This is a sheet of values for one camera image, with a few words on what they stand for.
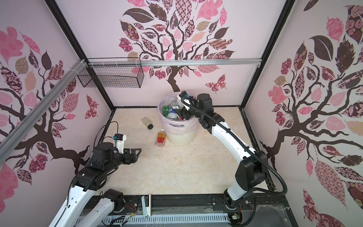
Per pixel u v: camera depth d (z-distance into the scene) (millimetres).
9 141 501
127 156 624
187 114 687
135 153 660
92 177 473
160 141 928
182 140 906
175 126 773
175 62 926
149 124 1057
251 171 426
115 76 1217
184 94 624
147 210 700
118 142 629
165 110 884
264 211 716
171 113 818
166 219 697
